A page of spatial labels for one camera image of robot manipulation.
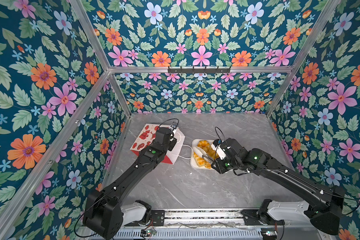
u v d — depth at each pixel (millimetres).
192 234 766
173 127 690
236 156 529
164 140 618
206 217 752
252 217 718
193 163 927
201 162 891
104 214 392
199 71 932
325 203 392
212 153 660
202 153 769
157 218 737
